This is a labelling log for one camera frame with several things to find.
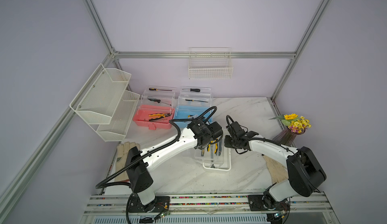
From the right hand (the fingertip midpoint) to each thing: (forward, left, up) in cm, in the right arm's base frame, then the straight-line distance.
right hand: (228, 144), depth 91 cm
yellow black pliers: (-16, +14, +30) cm, 37 cm away
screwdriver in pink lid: (+43, +49, +9) cm, 66 cm away
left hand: (-6, +22, +15) cm, 27 cm away
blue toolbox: (+38, +21, -2) cm, 44 cm away
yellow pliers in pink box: (+26, +45, -1) cm, 51 cm away
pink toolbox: (+29, +48, +2) cm, 56 cm away
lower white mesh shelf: (+14, +66, +9) cm, 69 cm away
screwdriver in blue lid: (+41, +22, +8) cm, 48 cm away
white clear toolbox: (-7, +8, -3) cm, 10 cm away
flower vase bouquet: (0, -32, +20) cm, 38 cm away
